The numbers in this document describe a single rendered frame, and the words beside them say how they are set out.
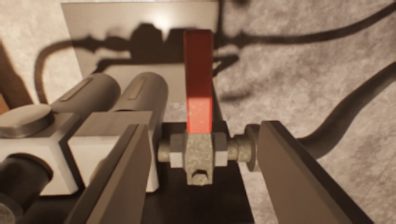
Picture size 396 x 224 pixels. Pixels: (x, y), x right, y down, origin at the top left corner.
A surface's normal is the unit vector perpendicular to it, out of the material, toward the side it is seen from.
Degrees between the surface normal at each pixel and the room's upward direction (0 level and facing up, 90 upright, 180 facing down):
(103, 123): 90
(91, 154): 0
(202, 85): 0
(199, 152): 0
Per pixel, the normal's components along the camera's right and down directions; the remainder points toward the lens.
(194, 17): 0.03, 0.49
